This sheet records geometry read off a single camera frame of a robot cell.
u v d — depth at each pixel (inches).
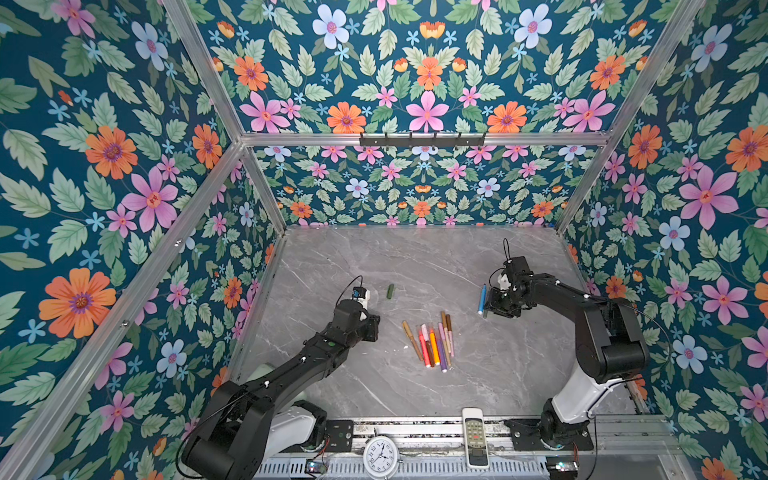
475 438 28.4
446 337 35.3
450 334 35.6
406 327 36.6
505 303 33.0
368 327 30.2
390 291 39.9
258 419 16.2
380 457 26.6
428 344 34.8
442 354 34.0
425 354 34.0
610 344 19.1
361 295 30.4
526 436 28.5
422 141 36.6
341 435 29.0
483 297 38.6
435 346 34.7
